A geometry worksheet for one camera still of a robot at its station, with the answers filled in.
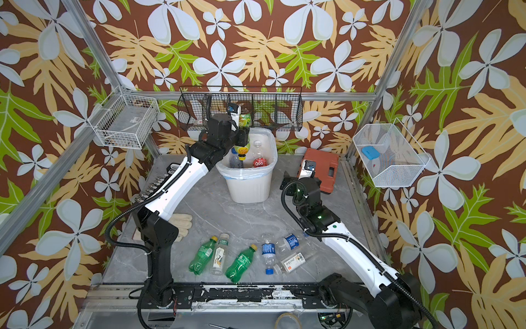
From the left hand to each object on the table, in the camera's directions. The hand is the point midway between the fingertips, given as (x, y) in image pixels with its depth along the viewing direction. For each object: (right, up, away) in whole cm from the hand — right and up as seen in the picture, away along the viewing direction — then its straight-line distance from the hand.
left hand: (243, 124), depth 78 cm
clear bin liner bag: (+10, -8, +15) cm, 20 cm away
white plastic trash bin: (+3, -23, +8) cm, 25 cm away
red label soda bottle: (+6, -13, +12) cm, 19 cm away
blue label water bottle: (-6, -13, +18) cm, 23 cm away
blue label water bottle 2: (+10, -51, +2) cm, 52 cm away
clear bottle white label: (+18, -54, 0) cm, 57 cm away
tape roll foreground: (+16, -69, -7) cm, 71 cm away
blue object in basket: (+54, -10, +8) cm, 55 cm away
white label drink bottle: (-10, -54, -2) cm, 55 cm away
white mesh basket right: (+61, -13, 0) cm, 63 cm away
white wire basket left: (-52, +3, +8) cm, 53 cm away
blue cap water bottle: (+20, -47, +5) cm, 51 cm away
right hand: (+20, -19, 0) cm, 27 cm away
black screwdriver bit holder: (-44, -17, +33) cm, 57 cm away
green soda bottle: (-18, -54, +6) cm, 57 cm away
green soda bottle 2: (-3, -56, -1) cm, 56 cm away
